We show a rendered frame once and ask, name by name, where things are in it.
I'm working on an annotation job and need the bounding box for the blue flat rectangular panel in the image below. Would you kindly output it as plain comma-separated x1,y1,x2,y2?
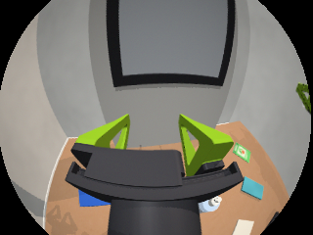
78,189,110,207

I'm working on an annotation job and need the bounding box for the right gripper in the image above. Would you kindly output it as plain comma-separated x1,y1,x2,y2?
296,83,311,115

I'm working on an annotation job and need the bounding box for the teal flat rectangular panel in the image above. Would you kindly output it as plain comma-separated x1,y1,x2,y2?
241,177,264,200

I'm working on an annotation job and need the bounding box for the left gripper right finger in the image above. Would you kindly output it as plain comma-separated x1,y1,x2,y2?
179,115,234,176

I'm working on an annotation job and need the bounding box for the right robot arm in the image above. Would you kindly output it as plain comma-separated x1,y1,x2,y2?
264,212,279,230

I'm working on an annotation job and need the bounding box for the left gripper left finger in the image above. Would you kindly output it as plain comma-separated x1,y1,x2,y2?
75,115,130,149

